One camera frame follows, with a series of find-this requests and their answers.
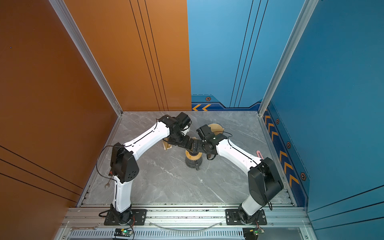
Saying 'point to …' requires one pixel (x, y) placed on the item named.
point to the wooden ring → (193, 157)
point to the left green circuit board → (123, 232)
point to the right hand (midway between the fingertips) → (199, 148)
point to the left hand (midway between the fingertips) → (185, 144)
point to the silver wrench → (108, 184)
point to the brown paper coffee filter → (216, 128)
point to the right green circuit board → (251, 233)
